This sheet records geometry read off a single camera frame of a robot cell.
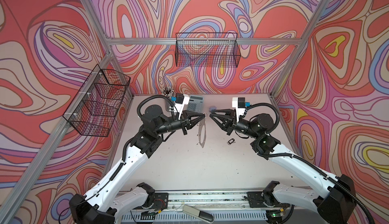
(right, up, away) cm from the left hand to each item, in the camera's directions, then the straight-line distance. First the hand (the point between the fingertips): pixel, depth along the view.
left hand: (205, 118), depth 58 cm
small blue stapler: (+8, +4, +50) cm, 51 cm away
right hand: (+2, 0, +3) cm, 4 cm away
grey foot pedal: (-2, -44, +9) cm, 45 cm away
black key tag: (+19, -17, +37) cm, 44 cm away
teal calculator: (-3, +8, +54) cm, 54 cm away
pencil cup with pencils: (-22, +15, +42) cm, 50 cm away
